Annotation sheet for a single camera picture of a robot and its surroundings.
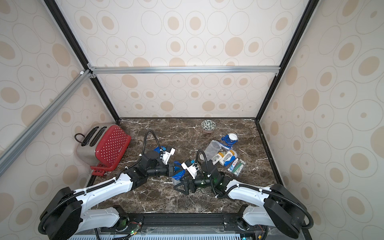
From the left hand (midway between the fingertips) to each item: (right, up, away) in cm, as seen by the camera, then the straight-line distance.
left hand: (186, 170), depth 75 cm
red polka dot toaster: (-48, +11, +9) cm, 50 cm away
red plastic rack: (-54, -4, +15) cm, 57 cm away
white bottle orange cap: (+18, +3, +20) cm, 27 cm away
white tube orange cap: (+26, +4, +22) cm, 34 cm away
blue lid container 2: (+16, +7, +26) cm, 31 cm away
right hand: (-2, -6, -1) cm, 6 cm away
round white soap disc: (+31, +16, +31) cm, 47 cm away
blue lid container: (-4, -1, +1) cm, 4 cm away
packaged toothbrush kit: (+31, -3, +17) cm, 36 cm away
